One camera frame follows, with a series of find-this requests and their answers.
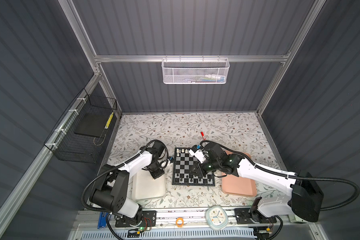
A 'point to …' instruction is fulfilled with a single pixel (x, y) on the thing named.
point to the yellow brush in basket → (109, 120)
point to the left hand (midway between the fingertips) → (156, 173)
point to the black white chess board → (183, 162)
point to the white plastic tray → (144, 186)
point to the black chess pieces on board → (191, 179)
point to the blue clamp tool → (102, 220)
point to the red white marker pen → (203, 135)
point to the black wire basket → (79, 137)
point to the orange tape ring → (179, 222)
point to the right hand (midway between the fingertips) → (190, 172)
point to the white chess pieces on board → (182, 151)
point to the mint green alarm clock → (217, 217)
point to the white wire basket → (195, 71)
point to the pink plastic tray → (233, 185)
